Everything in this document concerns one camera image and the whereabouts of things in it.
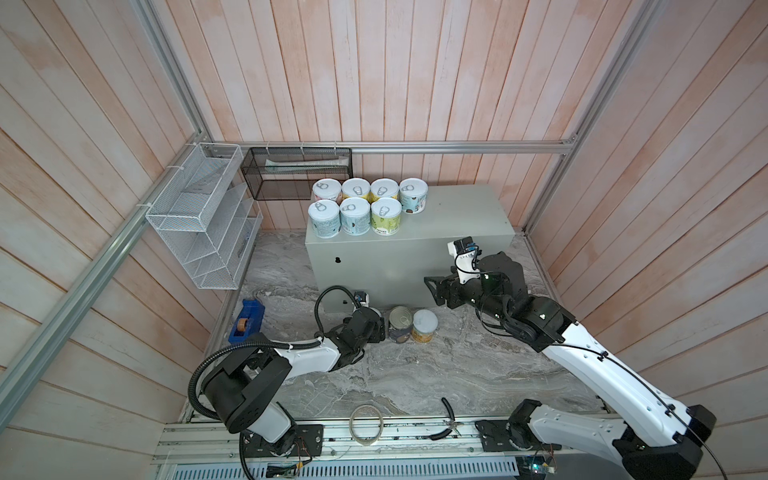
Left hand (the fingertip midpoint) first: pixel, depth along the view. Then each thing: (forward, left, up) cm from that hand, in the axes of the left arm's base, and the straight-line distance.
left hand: (373, 325), depth 91 cm
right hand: (0, -16, +27) cm, 31 cm away
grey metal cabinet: (+16, -6, +7) cm, 18 cm away
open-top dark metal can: (-3, -8, +7) cm, 11 cm away
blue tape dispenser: (0, +38, +3) cm, 38 cm away
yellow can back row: (-2, -15, +5) cm, 16 cm away
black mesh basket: (+48, +30, +22) cm, 61 cm away
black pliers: (-27, -21, -3) cm, 34 cm away
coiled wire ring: (-30, +2, -4) cm, 30 cm away
